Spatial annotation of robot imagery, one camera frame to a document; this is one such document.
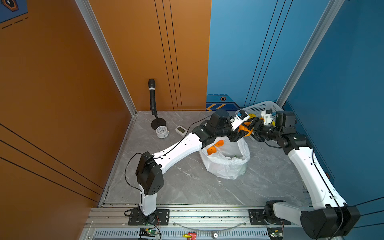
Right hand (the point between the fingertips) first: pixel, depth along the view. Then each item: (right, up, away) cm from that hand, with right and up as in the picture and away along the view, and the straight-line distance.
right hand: (242, 126), depth 72 cm
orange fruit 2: (-13, -15, +21) cm, 29 cm away
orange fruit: (-1, -1, -3) cm, 4 cm away
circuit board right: (+15, -51, -2) cm, 53 cm away
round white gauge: (-46, -4, +30) cm, 56 cm away
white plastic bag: (-5, -18, +3) cm, 19 cm away
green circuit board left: (-46, -51, -2) cm, 68 cm away
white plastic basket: (+23, +12, +41) cm, 49 cm away
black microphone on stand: (-52, +3, +39) cm, 65 cm away
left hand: (+1, 0, -1) cm, 2 cm away
